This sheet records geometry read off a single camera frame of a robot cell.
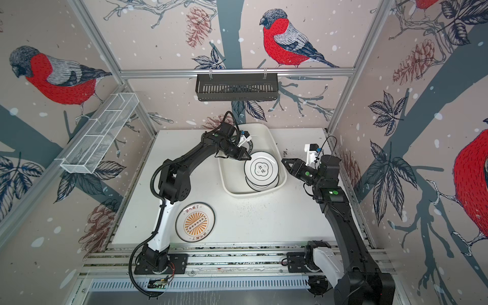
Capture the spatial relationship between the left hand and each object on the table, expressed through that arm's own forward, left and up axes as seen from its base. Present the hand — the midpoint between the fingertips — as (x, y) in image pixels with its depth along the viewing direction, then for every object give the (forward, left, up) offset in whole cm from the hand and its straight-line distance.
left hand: (250, 157), depth 93 cm
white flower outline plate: (-3, -6, -5) cm, 9 cm away
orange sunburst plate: (-27, +26, -12) cm, 39 cm away
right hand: (-13, -13, +13) cm, 23 cm away
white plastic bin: (-3, +9, -9) cm, 13 cm away
